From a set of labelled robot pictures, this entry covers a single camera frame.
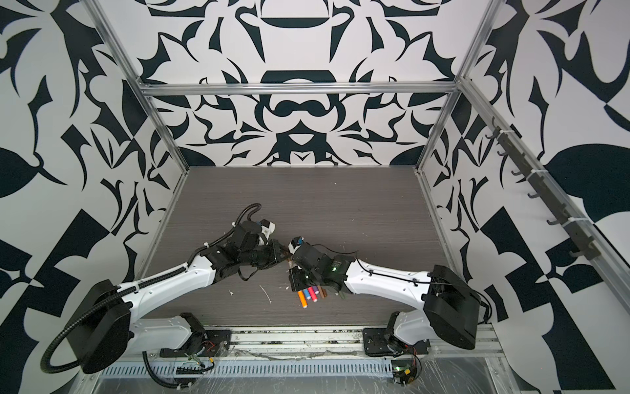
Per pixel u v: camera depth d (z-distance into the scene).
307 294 0.83
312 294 0.83
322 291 0.83
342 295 0.83
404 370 0.71
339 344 0.76
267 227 0.79
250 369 0.65
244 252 0.64
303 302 0.81
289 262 0.79
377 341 0.75
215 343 0.73
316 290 0.83
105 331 0.40
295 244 0.73
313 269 0.60
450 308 0.42
